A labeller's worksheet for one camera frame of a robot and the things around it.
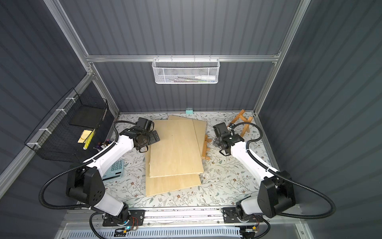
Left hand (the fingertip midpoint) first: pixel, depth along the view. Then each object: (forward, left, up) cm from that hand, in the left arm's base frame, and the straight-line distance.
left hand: (153, 140), depth 87 cm
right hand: (-2, -42, +1) cm, 42 cm away
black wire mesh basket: (-4, +38, +14) cm, 40 cm away
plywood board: (-5, -14, -6) cm, 16 cm away
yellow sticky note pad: (-5, +31, +12) cm, 34 cm away
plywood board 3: (-23, -4, -8) cm, 25 cm away
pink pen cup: (-3, +30, 0) cm, 30 cm away
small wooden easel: (0, -32, -9) cm, 33 cm away
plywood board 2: (+20, -29, -12) cm, 37 cm away
